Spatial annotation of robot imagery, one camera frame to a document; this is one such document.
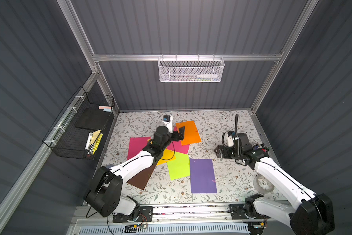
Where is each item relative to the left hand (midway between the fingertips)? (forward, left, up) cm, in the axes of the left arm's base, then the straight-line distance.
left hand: (177, 126), depth 82 cm
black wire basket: (-6, +51, +5) cm, 51 cm away
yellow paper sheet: (-4, +7, -26) cm, 27 cm away
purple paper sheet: (-19, -15, -26) cm, 36 cm away
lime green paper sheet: (-14, -1, -23) cm, 27 cm away
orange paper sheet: (+12, -10, -25) cm, 30 cm away
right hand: (-10, -26, -10) cm, 30 cm away
